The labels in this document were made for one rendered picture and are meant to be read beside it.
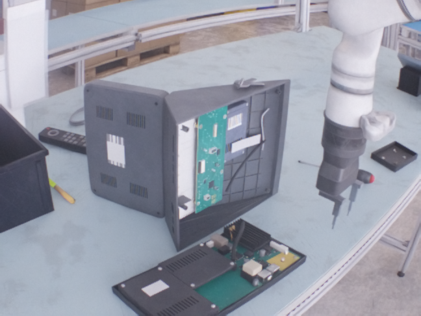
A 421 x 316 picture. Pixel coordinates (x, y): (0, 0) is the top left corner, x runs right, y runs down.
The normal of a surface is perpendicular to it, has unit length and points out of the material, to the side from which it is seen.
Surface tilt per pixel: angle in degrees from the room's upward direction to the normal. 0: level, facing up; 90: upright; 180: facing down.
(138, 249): 0
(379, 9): 91
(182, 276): 0
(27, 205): 90
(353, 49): 11
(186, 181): 90
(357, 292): 0
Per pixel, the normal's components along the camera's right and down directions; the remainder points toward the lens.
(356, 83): -0.13, 0.44
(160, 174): -0.37, 0.39
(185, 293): 0.05, -0.89
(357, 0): -0.44, 0.11
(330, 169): -0.62, -0.03
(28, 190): 0.72, 0.34
